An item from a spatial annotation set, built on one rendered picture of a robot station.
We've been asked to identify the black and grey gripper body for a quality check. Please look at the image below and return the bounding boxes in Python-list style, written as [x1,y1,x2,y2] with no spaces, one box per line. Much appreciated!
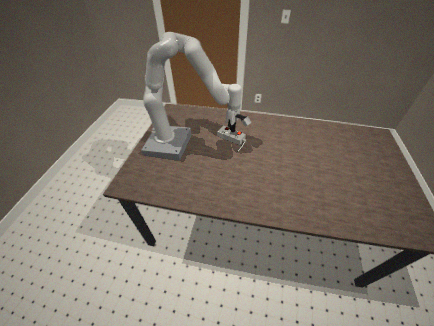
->
[226,109,240,125]

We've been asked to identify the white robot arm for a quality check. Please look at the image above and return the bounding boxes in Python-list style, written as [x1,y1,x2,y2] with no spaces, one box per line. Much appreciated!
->
[143,32,242,144]

